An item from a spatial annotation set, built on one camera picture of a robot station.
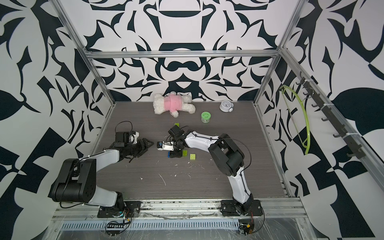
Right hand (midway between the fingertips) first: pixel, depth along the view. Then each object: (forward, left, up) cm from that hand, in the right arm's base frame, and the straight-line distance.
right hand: (171, 147), depth 93 cm
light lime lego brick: (-5, -13, -1) cm, 14 cm away
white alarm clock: (+34, -39, 0) cm, 52 cm away
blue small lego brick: (-8, 0, +8) cm, 11 cm away
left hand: (+2, +13, +3) cm, 14 cm away
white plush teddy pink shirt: (+32, +1, +7) cm, 32 cm away
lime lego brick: (+18, -2, 0) cm, 18 cm away
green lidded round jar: (+22, -22, +3) cm, 31 cm away
